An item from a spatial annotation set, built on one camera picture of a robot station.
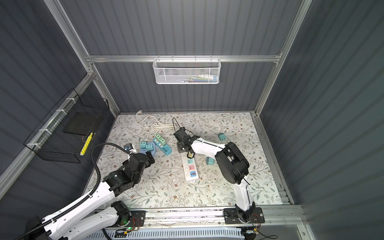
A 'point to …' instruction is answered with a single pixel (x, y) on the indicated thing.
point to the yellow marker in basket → (86, 144)
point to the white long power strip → (190, 168)
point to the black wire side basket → (63, 135)
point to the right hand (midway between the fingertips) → (185, 146)
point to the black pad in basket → (81, 123)
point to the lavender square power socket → (143, 150)
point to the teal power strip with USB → (165, 149)
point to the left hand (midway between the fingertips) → (144, 155)
